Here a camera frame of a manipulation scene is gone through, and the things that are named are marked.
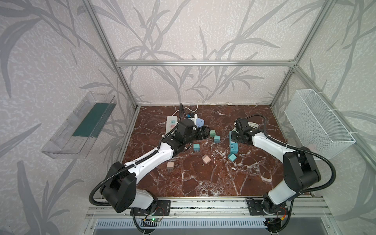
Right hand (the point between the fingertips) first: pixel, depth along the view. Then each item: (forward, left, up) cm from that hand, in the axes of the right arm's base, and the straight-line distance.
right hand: (235, 132), depth 95 cm
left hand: (-6, +19, +15) cm, 25 cm away
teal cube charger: (-1, +12, -7) cm, 14 cm away
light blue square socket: (+12, +23, -6) cm, 27 cm away
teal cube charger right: (-15, +4, -6) cm, 16 cm away
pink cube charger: (-16, +20, -6) cm, 26 cm away
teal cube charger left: (-8, +26, -5) cm, 28 cm away
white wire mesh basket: (-15, -28, +27) cm, 42 cm away
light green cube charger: (+4, +14, -7) cm, 16 cm away
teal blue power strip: (-8, +2, -5) cm, 9 cm away
